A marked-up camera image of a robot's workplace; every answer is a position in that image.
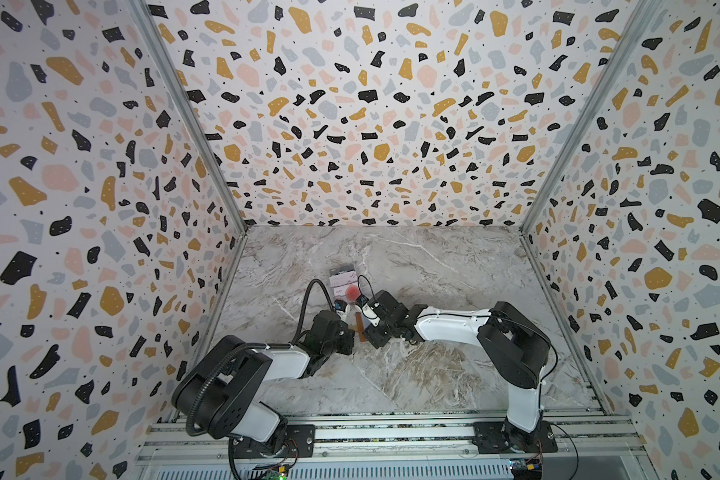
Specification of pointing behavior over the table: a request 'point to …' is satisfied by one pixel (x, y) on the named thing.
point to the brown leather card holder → (360, 327)
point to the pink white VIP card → (343, 278)
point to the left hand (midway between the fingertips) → (357, 327)
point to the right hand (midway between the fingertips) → (370, 322)
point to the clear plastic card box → (339, 268)
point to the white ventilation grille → (341, 473)
